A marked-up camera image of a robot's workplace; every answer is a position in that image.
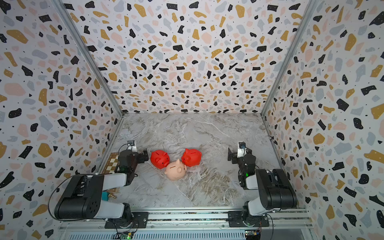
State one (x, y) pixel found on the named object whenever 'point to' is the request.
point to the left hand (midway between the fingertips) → (139, 149)
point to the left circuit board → (126, 235)
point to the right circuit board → (252, 234)
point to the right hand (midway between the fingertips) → (238, 147)
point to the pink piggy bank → (175, 170)
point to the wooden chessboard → (110, 168)
